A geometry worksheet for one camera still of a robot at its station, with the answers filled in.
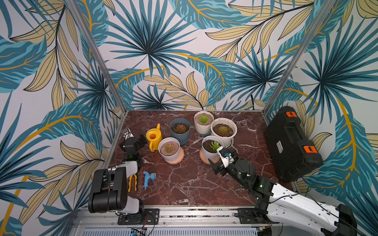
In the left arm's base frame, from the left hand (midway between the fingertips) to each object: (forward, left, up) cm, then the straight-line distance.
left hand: (135, 131), depth 90 cm
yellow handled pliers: (-25, 0, -13) cm, 28 cm away
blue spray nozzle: (-23, -12, -11) cm, 28 cm away
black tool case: (-18, -85, +7) cm, 87 cm away
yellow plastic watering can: (-2, -12, -2) cm, 12 cm away
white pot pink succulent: (-11, -22, -3) cm, 25 cm away
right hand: (-18, -47, +7) cm, 51 cm away
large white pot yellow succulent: (+5, -56, -2) cm, 57 cm away
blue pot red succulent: (+5, -27, -3) cm, 27 cm away
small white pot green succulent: (-6, -46, -4) cm, 46 cm away
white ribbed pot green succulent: (+12, -42, -3) cm, 44 cm away
